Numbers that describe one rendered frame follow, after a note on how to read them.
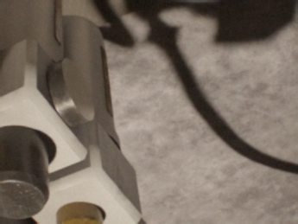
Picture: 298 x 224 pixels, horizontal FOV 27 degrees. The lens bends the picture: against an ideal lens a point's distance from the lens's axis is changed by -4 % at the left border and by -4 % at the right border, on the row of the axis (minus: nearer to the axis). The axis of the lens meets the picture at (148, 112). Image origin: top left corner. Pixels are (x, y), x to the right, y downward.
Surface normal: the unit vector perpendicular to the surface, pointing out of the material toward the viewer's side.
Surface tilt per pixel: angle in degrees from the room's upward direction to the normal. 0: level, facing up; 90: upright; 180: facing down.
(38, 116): 0
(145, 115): 0
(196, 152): 0
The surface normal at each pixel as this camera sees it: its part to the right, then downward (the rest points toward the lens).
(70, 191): 0.12, 0.70
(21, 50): -0.41, -0.61
